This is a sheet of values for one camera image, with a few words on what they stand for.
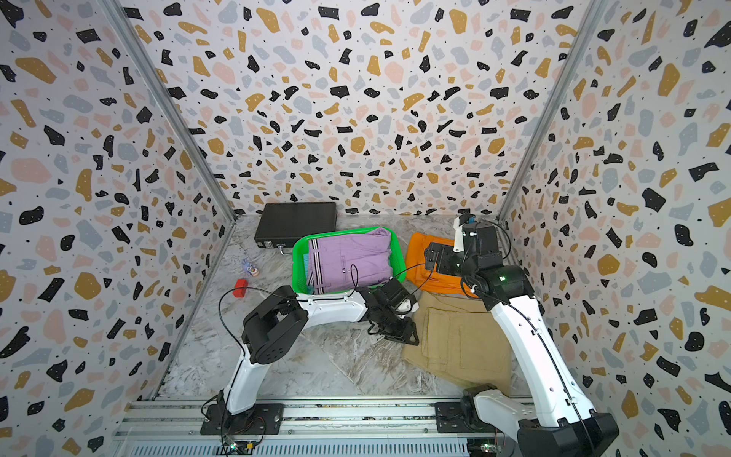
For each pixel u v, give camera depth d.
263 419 0.73
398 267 0.97
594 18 0.72
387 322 0.78
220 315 0.92
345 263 1.00
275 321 0.56
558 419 0.37
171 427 0.73
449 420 0.73
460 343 0.85
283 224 1.20
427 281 1.00
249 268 1.00
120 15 0.70
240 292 0.97
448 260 0.64
